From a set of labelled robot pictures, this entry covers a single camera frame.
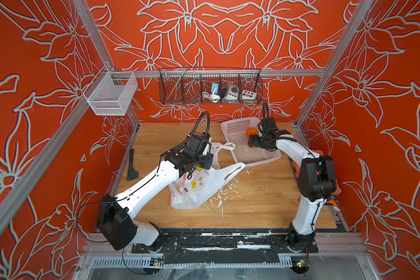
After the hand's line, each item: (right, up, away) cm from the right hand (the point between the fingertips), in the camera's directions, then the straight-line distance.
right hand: (252, 141), depth 96 cm
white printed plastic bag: (-30, -20, -19) cm, 41 cm away
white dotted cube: (-3, +25, -2) cm, 26 cm away
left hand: (-25, -7, -17) cm, 31 cm away
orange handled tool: (+36, -30, -13) cm, 48 cm away
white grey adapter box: (-12, +26, -6) cm, 29 cm away
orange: (+2, +6, +9) cm, 11 cm away
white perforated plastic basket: (-7, +6, +17) cm, 19 cm away
